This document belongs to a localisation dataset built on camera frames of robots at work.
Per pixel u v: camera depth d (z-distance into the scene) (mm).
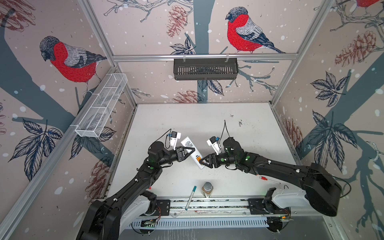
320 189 412
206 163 740
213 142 718
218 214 728
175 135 713
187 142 730
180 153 674
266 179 815
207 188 698
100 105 790
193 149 733
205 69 1055
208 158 694
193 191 794
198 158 741
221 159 684
